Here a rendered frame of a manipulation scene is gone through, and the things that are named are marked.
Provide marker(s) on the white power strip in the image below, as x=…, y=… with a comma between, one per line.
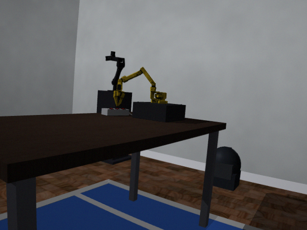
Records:
x=115, y=111

